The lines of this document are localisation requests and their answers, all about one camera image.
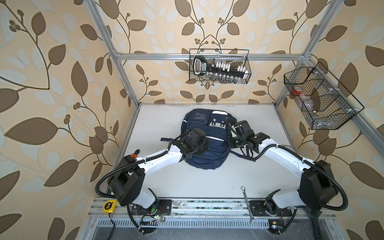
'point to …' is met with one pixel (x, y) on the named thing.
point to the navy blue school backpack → (216, 124)
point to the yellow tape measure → (109, 206)
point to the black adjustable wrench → (314, 215)
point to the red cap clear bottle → (297, 91)
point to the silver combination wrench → (253, 221)
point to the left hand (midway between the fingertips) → (211, 140)
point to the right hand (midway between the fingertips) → (227, 141)
